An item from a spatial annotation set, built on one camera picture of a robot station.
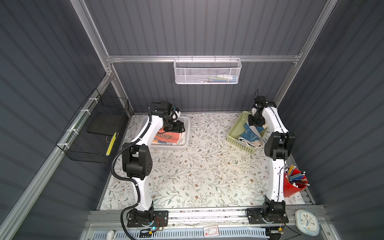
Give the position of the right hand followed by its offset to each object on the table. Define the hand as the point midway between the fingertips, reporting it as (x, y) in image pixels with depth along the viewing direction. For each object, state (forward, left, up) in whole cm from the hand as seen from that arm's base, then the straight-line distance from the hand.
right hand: (254, 124), depth 102 cm
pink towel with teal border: (-9, +60, -2) cm, 60 cm away
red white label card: (-60, +34, -6) cm, 69 cm away
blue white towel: (-8, +4, -2) cm, 9 cm away
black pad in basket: (-17, +88, +23) cm, 93 cm away
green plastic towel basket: (+2, +10, -9) cm, 14 cm away
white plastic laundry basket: (+2, +47, +1) cm, 47 cm away
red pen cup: (-42, -6, +7) cm, 43 cm away
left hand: (-9, +51, +7) cm, 52 cm away
